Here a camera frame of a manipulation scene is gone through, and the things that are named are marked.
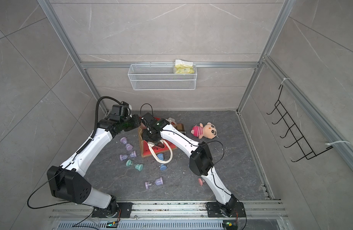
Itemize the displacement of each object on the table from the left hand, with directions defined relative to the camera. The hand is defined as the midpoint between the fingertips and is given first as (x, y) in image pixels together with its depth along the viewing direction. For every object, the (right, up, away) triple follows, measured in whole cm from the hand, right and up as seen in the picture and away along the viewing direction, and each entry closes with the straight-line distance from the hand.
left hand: (142, 118), depth 82 cm
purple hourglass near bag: (-13, -19, +13) cm, 26 cm away
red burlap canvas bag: (+5, -17, -7) cm, 19 cm away
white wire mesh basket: (+8, +30, +18) cm, 36 cm away
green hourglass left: (-3, -30, +4) cm, 30 cm away
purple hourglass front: (+4, -38, -2) cm, 38 cm away
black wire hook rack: (+75, -15, -24) cm, 81 cm away
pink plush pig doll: (+42, -8, +16) cm, 46 cm away
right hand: (+2, -12, +5) cm, 13 cm away
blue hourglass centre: (+10, -24, +8) cm, 27 cm away
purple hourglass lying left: (-9, -23, +9) cm, 26 cm away
